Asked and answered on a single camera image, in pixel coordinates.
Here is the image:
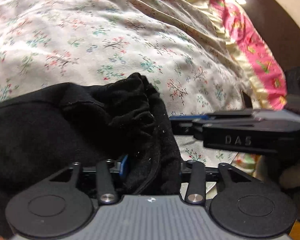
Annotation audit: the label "pink yellow cartoon quilt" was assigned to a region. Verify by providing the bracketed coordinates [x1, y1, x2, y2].
[149, 0, 288, 176]

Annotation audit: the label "black pants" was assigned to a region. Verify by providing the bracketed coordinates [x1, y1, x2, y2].
[0, 73, 181, 238]

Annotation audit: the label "white floral bed sheet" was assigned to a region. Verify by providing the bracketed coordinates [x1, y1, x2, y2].
[0, 0, 256, 170]

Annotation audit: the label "dark wooden headboard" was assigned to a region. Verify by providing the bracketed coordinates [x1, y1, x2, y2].
[235, 0, 300, 70]

